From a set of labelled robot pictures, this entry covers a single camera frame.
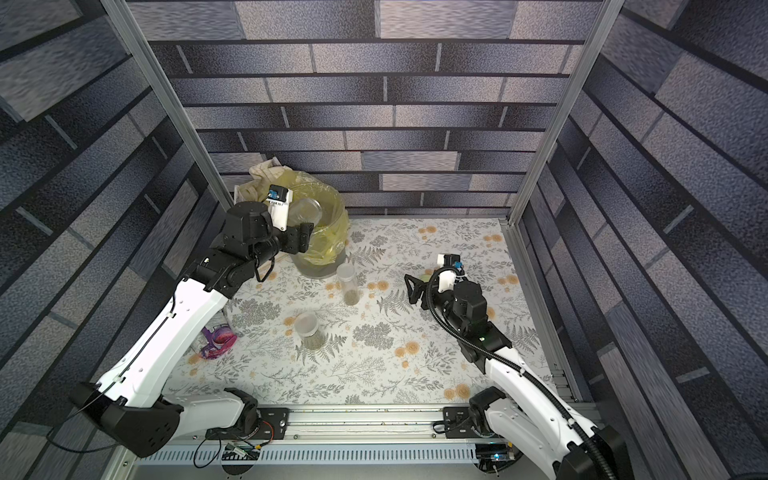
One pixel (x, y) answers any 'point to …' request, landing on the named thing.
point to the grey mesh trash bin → (318, 270)
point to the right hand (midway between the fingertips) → (418, 272)
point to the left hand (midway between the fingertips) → (298, 218)
